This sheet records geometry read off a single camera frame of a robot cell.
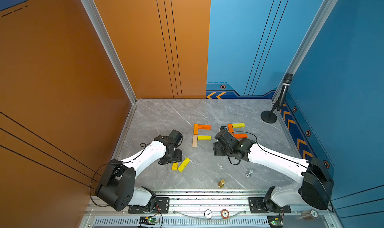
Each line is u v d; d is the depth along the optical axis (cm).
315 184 40
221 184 77
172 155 72
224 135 62
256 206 72
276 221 71
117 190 42
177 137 71
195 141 96
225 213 71
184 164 86
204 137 97
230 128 102
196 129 102
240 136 97
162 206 74
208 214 71
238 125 103
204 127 103
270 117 109
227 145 61
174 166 85
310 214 66
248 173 81
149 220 71
